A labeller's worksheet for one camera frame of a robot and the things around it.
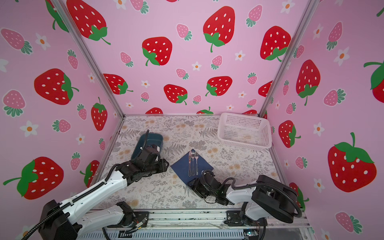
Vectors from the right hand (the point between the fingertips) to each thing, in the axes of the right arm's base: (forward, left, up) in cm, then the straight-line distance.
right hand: (186, 187), depth 81 cm
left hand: (+8, +11, +9) cm, 17 cm away
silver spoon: (+15, -1, -3) cm, 15 cm away
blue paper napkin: (+14, +7, -6) cm, 17 cm away
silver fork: (+22, -3, -3) cm, 22 cm away
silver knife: (+16, +1, -3) cm, 16 cm away
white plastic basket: (+48, -36, -4) cm, 60 cm away
